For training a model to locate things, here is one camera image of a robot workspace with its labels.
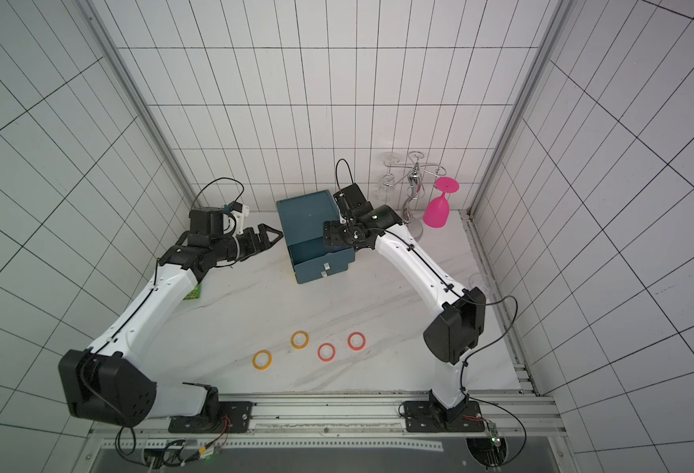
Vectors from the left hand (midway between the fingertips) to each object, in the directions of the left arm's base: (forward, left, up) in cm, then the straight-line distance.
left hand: (271, 244), depth 79 cm
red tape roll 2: (-22, -13, -24) cm, 35 cm away
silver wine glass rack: (+25, -43, 0) cm, 50 cm away
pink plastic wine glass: (+19, -50, -6) cm, 54 cm away
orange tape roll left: (-26, +4, -24) cm, 35 cm away
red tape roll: (-20, -24, -24) cm, 39 cm away
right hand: (+3, -15, 0) cm, 15 cm away
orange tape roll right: (-20, -7, -24) cm, 32 cm away
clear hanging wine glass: (+22, -33, +2) cm, 40 cm away
